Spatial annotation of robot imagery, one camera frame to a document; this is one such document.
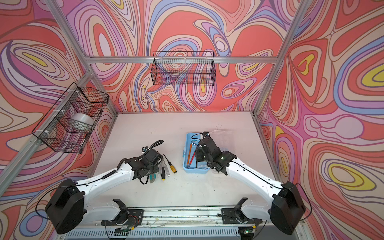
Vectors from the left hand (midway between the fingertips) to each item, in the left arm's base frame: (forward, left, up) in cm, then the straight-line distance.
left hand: (157, 165), depth 86 cm
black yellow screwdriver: (-1, -3, -4) cm, 5 cm away
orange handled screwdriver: (+1, -8, -4) cm, 9 cm away
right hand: (+3, -25, +8) cm, 26 cm away
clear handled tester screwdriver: (-1, -5, -4) cm, 7 cm away
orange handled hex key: (+9, -18, -5) cm, 21 cm away
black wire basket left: (+9, +42, +25) cm, 50 cm away
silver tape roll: (+10, +33, +28) cm, 45 cm away
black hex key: (+3, -23, -4) cm, 23 cm away
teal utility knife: (-7, +2, 0) cm, 8 cm away
